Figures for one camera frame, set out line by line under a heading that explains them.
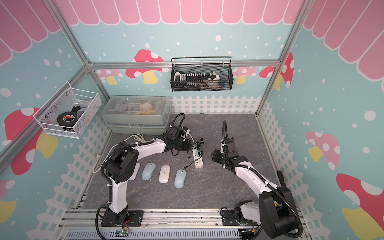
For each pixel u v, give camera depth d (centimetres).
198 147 85
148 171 88
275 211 41
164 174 87
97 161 97
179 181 85
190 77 89
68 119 71
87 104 72
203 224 74
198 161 92
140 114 100
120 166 53
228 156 67
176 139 79
